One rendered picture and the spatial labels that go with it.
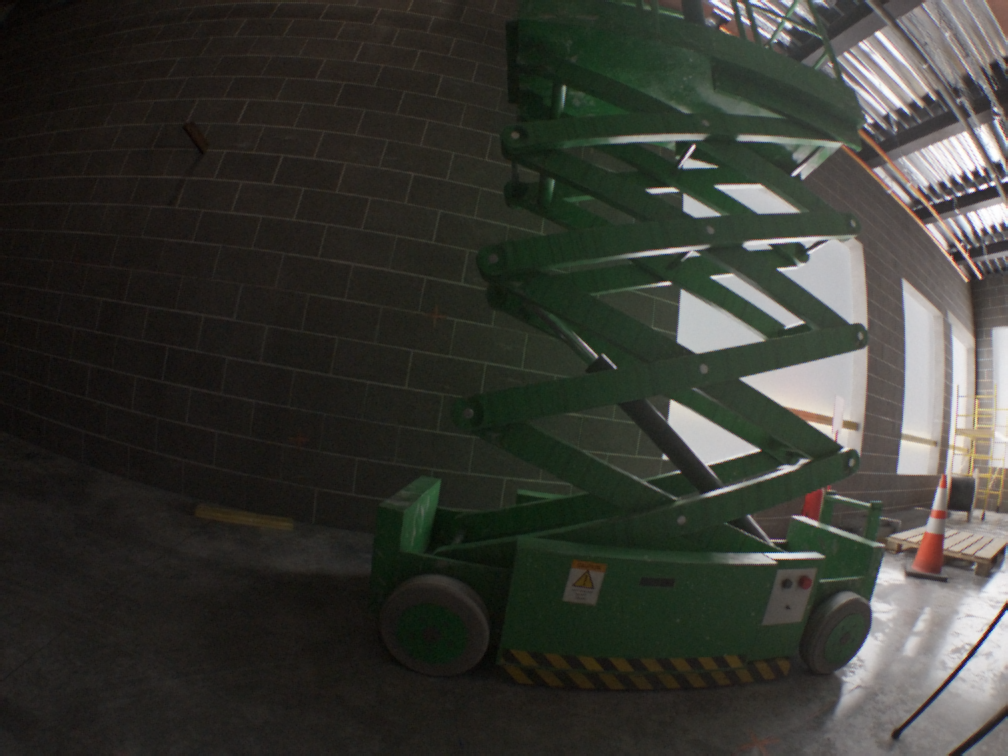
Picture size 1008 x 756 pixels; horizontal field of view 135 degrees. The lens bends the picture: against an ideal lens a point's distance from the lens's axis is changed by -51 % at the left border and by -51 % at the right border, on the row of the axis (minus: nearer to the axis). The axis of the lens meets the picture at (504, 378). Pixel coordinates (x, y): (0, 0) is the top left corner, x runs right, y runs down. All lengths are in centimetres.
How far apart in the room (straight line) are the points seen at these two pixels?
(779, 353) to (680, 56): 117
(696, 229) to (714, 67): 76
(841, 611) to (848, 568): 31
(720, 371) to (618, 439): 137
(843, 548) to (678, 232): 138
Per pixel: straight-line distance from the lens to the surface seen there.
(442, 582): 118
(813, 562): 151
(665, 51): 185
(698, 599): 126
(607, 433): 258
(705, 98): 204
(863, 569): 185
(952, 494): 718
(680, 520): 134
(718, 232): 148
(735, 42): 202
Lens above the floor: 79
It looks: 4 degrees up
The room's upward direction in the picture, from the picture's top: 9 degrees clockwise
